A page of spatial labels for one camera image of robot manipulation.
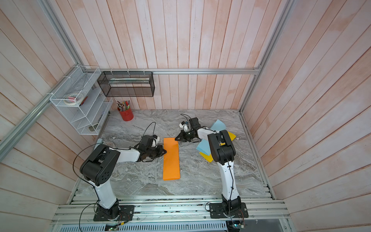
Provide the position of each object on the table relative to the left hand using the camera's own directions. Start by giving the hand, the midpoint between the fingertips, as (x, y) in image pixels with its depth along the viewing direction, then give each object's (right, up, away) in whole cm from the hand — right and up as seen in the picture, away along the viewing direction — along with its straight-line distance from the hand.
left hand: (166, 153), depth 96 cm
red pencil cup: (-32, +27, +14) cm, 45 cm away
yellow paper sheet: (+28, -2, -3) cm, 28 cm away
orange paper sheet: (+4, -8, -8) cm, 12 cm away
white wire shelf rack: (-42, +23, -18) cm, 51 cm away
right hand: (+6, +10, +5) cm, 13 cm away
